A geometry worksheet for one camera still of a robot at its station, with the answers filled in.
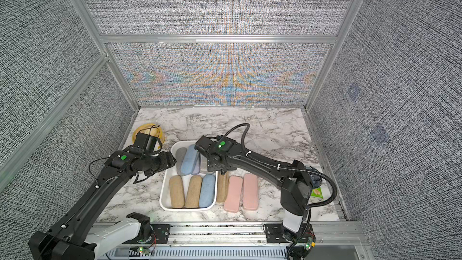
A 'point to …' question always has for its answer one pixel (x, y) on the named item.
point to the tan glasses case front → (222, 186)
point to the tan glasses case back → (194, 191)
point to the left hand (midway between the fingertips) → (173, 161)
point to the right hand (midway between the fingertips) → (218, 161)
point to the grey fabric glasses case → (180, 154)
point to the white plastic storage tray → (165, 201)
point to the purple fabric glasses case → (197, 168)
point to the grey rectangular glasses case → (203, 164)
